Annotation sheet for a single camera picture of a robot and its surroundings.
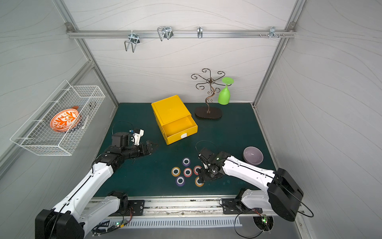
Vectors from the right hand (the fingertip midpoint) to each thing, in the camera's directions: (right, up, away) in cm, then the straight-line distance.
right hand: (205, 176), depth 80 cm
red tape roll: (-10, +1, +5) cm, 11 cm away
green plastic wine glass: (+13, +48, +15) cm, 52 cm away
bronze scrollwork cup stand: (+2, +37, +38) cm, 53 cm away
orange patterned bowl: (-66, +32, -14) cm, 74 cm away
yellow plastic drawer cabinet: (-17, +31, +1) cm, 36 cm away
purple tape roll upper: (-11, +6, +9) cm, 15 cm away
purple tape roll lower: (-14, -3, +2) cm, 15 cm away
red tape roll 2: (-6, +1, +5) cm, 8 cm away
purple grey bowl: (+30, +9, +9) cm, 33 cm away
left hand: (-27, +16, -2) cm, 32 cm away
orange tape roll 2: (-4, -5, +1) cm, 6 cm away
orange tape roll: (-15, 0, +5) cm, 16 cm away
